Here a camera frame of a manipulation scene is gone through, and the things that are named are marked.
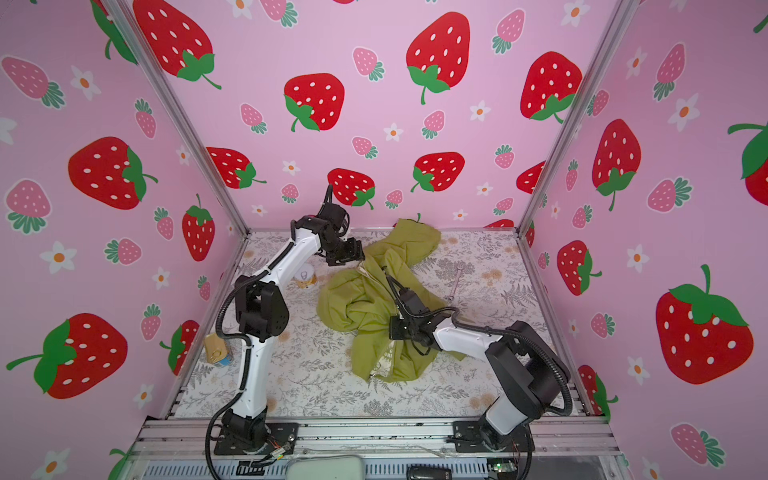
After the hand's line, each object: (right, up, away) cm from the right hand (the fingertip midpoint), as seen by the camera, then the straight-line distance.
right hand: (387, 326), depth 90 cm
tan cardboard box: (-50, -5, -4) cm, 51 cm away
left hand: (-10, +21, +8) cm, 24 cm away
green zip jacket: (-8, +8, +2) cm, 11 cm away
